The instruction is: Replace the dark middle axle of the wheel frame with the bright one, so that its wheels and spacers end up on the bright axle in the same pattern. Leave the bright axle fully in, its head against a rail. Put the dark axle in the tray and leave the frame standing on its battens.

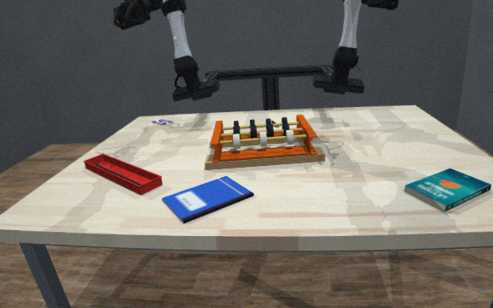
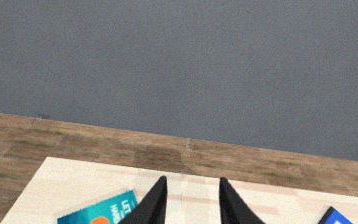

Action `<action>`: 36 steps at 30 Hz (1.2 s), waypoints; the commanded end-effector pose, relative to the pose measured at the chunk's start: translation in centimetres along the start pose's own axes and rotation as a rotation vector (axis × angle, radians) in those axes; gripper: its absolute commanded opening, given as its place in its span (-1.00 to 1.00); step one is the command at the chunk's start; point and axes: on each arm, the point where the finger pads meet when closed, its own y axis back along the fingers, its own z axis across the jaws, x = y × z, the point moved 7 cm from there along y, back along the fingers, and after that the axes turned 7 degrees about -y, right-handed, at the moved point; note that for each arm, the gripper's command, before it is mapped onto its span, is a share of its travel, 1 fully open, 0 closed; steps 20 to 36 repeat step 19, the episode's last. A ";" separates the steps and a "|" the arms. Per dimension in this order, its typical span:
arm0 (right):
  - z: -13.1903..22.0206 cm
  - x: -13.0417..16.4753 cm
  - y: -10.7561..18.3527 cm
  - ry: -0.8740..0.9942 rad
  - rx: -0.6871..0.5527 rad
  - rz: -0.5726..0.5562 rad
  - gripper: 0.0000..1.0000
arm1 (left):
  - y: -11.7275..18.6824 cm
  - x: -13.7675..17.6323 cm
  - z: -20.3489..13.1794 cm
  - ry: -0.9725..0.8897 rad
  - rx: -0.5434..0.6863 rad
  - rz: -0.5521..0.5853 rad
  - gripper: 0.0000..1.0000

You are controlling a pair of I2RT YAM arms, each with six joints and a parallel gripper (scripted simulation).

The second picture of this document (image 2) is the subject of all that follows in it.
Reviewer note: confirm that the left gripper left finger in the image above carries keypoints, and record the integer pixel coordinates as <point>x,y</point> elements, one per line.
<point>152,208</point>

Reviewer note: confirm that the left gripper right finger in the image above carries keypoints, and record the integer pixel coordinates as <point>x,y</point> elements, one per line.
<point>233,207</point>

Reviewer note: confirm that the blue notebook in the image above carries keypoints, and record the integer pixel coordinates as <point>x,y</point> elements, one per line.
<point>332,216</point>

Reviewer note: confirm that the teal paperback book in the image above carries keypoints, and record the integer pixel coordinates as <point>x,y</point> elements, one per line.
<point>109,211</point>

